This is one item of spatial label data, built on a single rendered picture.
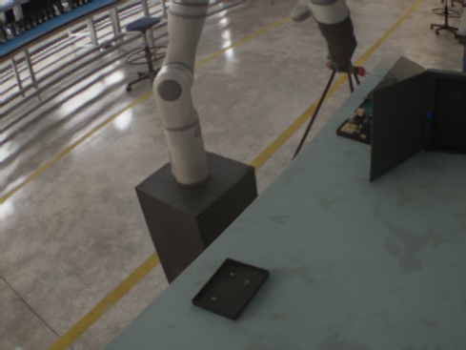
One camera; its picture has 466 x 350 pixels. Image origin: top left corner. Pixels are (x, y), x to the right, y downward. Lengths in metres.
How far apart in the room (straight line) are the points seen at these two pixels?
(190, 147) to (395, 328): 0.73
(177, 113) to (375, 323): 0.71
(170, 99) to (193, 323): 0.58
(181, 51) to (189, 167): 0.30
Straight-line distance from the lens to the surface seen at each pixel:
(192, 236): 1.17
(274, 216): 0.83
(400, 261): 0.75
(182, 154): 1.14
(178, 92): 1.06
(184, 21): 1.00
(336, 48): 0.88
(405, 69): 0.93
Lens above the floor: 1.54
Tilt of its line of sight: 34 degrees down
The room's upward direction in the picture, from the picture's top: 10 degrees counter-clockwise
